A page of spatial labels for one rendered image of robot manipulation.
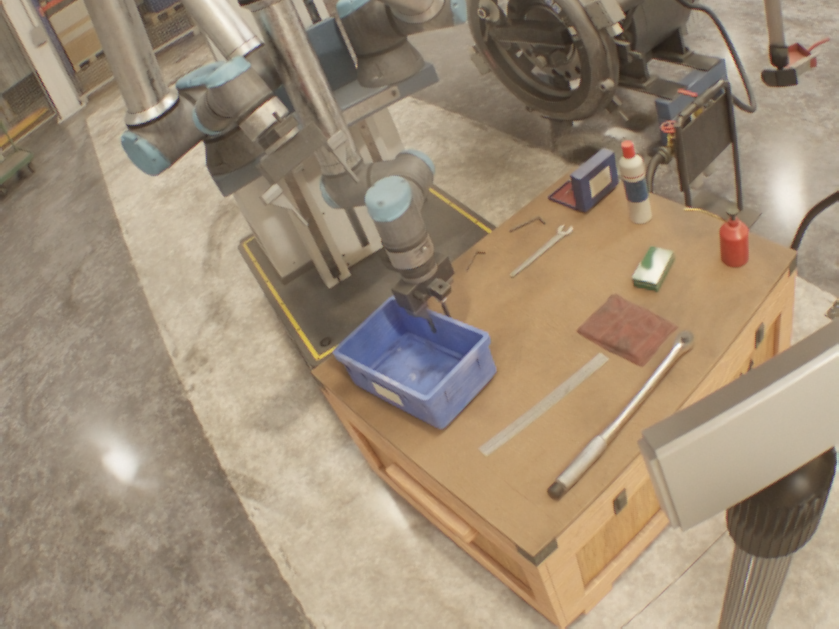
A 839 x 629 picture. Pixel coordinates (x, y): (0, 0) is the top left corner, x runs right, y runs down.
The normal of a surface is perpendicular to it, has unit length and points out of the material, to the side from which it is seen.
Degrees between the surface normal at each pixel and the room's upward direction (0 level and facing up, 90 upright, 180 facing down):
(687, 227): 0
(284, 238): 90
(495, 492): 0
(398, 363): 0
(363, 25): 90
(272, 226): 90
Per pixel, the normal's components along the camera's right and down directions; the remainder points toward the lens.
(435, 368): -0.33, -0.73
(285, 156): 0.34, 0.05
